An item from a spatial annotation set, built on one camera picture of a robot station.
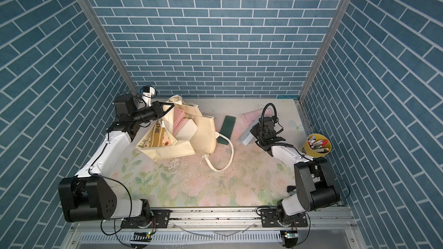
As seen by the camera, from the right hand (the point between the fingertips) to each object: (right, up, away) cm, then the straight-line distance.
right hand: (255, 127), depth 93 cm
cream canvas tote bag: (-46, -7, -14) cm, 49 cm away
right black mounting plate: (+5, -38, -19) cm, 43 cm away
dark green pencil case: (-16, -2, +10) cm, 19 cm away
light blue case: (-5, -4, -4) cm, 7 cm away
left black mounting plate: (-45, -38, -20) cm, 62 cm away
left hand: (-37, +11, -17) cm, 42 cm away
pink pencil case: (-2, +4, +14) cm, 15 cm away
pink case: (-42, +3, +4) cm, 42 cm away
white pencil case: (-37, -2, +3) cm, 38 cm away
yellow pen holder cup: (+30, -9, -8) cm, 32 cm away
